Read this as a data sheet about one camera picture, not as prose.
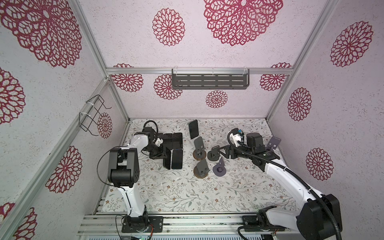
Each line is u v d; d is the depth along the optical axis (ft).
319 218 1.28
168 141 3.46
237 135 2.35
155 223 2.44
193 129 3.22
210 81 3.19
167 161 3.20
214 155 3.11
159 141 3.01
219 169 2.93
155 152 2.74
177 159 3.17
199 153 3.19
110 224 2.45
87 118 2.45
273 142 3.18
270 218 2.05
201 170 2.89
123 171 1.69
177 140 3.52
